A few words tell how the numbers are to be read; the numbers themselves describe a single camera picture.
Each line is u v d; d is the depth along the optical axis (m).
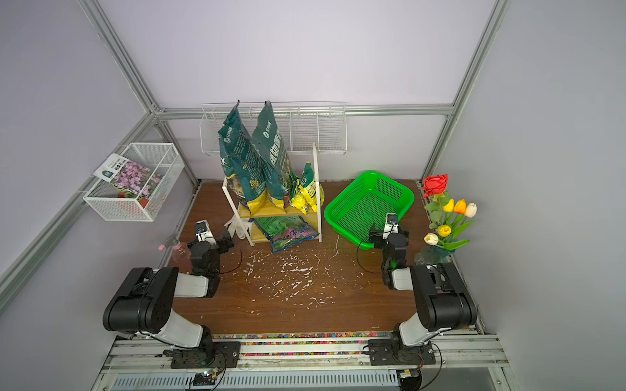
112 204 0.74
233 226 1.04
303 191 0.77
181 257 0.87
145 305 0.45
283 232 0.91
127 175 0.73
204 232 0.78
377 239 0.85
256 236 0.97
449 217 0.76
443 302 0.45
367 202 1.12
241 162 0.64
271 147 0.67
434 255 0.81
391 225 0.78
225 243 0.86
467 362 0.74
